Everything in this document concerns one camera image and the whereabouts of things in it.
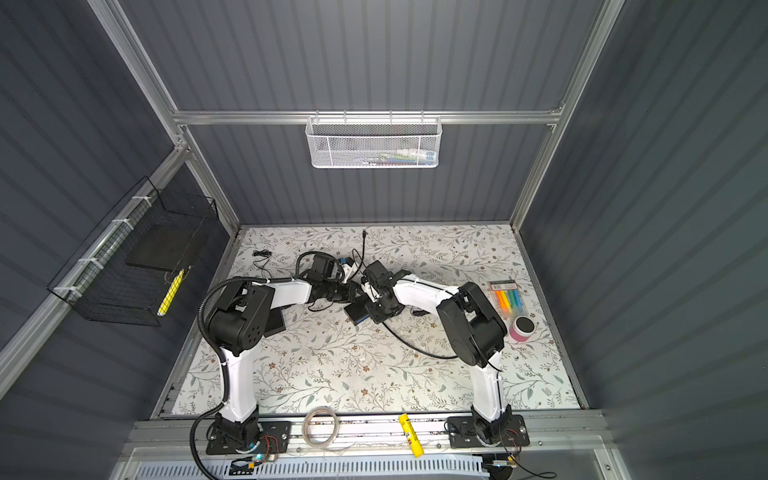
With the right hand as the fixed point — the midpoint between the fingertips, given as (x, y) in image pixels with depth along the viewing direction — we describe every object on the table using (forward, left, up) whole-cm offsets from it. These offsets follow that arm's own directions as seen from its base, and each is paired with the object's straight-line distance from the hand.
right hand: (380, 315), depth 95 cm
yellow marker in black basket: (-9, +47, +28) cm, 56 cm away
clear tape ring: (-33, +18, +1) cm, 37 cm away
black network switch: (0, +8, +2) cm, 8 cm away
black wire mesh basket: (-2, +59, +30) cm, 66 cm away
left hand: (+6, +4, +1) cm, 8 cm away
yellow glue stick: (-33, -9, +1) cm, 35 cm away
